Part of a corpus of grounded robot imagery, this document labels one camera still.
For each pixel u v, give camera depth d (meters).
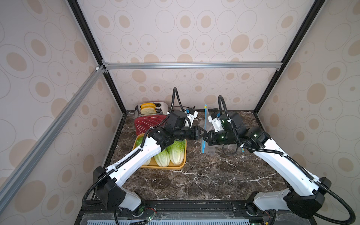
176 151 0.88
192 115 0.63
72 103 0.66
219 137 0.58
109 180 0.40
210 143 0.58
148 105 0.95
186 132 0.60
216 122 0.61
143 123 0.93
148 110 0.93
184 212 0.73
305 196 0.40
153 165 0.86
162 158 0.83
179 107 0.64
